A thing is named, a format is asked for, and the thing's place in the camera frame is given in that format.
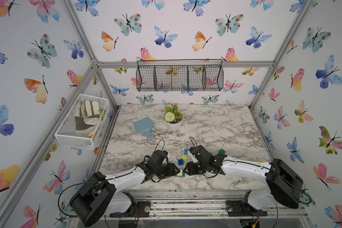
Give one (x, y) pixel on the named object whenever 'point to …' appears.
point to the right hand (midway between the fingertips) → (186, 170)
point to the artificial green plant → (172, 115)
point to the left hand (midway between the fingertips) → (179, 172)
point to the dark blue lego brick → (180, 162)
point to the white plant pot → (175, 127)
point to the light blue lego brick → (185, 151)
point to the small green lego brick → (222, 151)
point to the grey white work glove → (87, 118)
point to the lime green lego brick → (184, 157)
